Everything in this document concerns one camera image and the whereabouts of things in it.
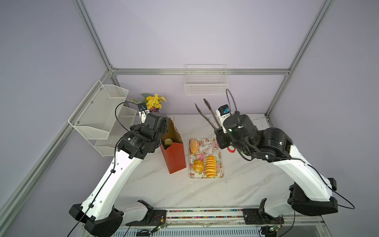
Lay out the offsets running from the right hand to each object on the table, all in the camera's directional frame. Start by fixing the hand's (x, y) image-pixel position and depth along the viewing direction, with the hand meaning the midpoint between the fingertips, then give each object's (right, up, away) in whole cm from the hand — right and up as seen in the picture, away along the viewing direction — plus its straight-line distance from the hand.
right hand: (219, 133), depth 61 cm
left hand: (-31, +3, +5) cm, 32 cm away
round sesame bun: (-11, -10, +35) cm, 38 cm away
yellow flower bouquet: (-35, +18, +27) cm, 48 cm away
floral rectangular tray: (-3, -18, +32) cm, 37 cm away
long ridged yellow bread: (0, -21, +27) cm, 35 cm away
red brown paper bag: (-22, -8, +12) cm, 26 cm away
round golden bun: (-8, -21, +27) cm, 35 cm away
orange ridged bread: (-27, -7, +29) cm, 41 cm away
